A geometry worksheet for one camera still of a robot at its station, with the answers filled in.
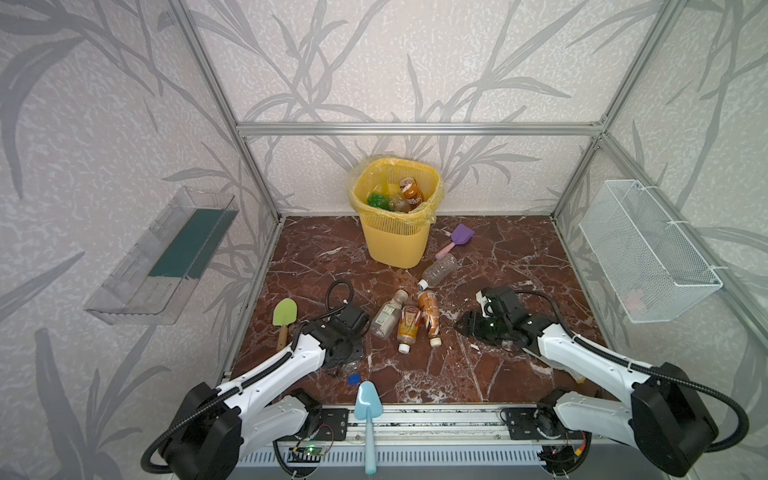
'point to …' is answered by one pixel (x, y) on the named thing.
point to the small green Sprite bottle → (378, 200)
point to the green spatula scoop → (285, 313)
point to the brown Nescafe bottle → (412, 193)
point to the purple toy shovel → (461, 234)
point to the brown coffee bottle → (428, 303)
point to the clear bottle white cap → (438, 272)
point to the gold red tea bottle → (407, 329)
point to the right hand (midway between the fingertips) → (460, 320)
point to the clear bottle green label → (388, 314)
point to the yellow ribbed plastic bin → (397, 239)
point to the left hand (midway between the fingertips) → (358, 343)
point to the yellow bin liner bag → (367, 173)
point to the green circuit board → (305, 454)
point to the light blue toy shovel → (369, 407)
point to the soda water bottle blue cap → (354, 379)
